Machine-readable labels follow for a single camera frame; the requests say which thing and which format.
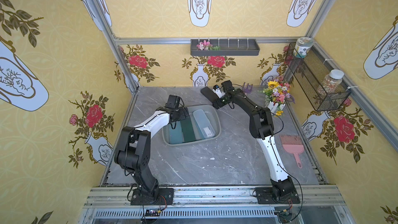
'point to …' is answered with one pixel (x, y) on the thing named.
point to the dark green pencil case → (187, 130)
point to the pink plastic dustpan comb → (293, 143)
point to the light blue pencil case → (202, 123)
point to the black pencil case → (209, 94)
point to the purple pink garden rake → (247, 89)
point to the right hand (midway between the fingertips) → (224, 98)
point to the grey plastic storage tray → (213, 115)
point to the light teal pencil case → (175, 135)
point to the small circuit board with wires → (153, 212)
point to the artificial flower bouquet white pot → (276, 94)
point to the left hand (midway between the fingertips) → (175, 114)
